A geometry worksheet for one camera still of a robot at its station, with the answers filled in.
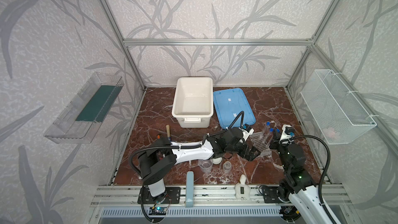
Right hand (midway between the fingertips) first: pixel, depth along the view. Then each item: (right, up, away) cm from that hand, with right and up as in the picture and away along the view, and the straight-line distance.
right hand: (276, 125), depth 80 cm
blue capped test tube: (+3, -3, +19) cm, 20 cm away
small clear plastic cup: (-26, -20, -4) cm, 33 cm away
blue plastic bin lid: (-20, +11, +31) cm, 39 cm away
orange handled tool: (-65, -9, +11) cm, 67 cm away
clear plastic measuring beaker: (-37, -22, +3) cm, 43 cm away
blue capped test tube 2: (0, -8, +9) cm, 12 cm away
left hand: (-12, -10, -5) cm, 16 cm away
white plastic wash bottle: (-19, -29, -8) cm, 36 cm away
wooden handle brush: (-60, -6, +15) cm, 62 cm away
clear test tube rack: (-3, -12, +11) cm, 17 cm away
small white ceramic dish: (-31, -19, +3) cm, 36 cm away
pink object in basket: (+23, -2, -7) cm, 24 cm away
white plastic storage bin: (-47, +10, +30) cm, 56 cm away
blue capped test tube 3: (-2, -3, -8) cm, 9 cm away
